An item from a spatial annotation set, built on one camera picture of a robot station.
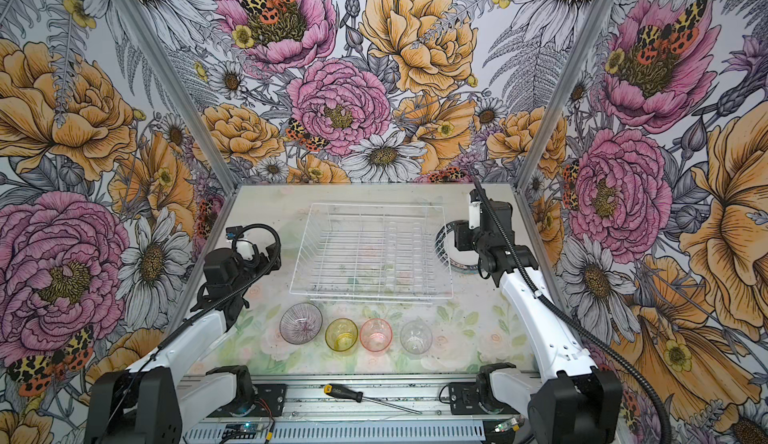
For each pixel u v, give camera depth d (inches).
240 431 28.0
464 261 37.6
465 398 29.2
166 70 34.5
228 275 26.1
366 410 28.8
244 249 29.7
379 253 40.0
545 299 18.5
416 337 33.0
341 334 33.2
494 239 23.1
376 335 33.2
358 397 29.1
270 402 29.0
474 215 28.2
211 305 23.1
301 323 33.5
